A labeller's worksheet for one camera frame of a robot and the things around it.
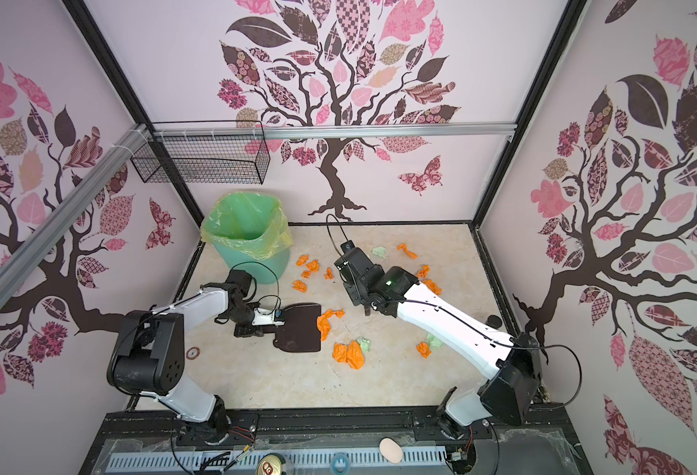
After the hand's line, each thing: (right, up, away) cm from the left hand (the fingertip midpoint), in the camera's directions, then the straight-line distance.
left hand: (256, 326), depth 92 cm
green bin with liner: (-6, +31, +12) cm, 34 cm away
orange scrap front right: (+52, -5, -6) cm, 53 cm away
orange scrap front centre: (+30, -6, -7) cm, 32 cm away
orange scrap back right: (+52, +24, +21) cm, 60 cm away
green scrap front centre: (+35, -4, -5) cm, 35 cm away
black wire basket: (-18, +57, +3) cm, 60 cm away
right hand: (+34, +18, -15) cm, 41 cm away
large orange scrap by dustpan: (+22, +1, 0) cm, 22 cm away
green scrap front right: (+56, -3, -4) cm, 56 cm away
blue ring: (+28, -27, -22) cm, 45 cm away
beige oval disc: (+40, -25, -22) cm, 52 cm away
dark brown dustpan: (+14, -1, -1) cm, 14 cm away
